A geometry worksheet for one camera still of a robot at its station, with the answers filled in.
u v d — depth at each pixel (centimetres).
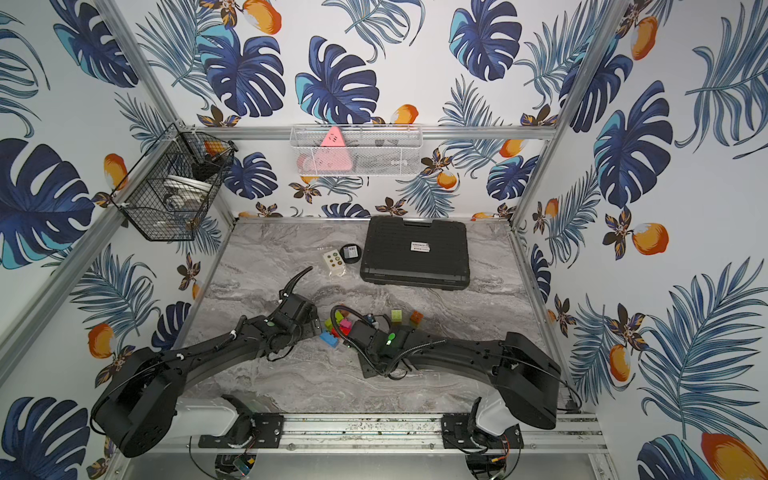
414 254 103
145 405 42
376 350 60
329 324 90
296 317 70
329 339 88
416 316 92
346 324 92
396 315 92
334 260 105
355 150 101
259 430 75
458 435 73
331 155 91
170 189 92
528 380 42
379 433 76
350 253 109
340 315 92
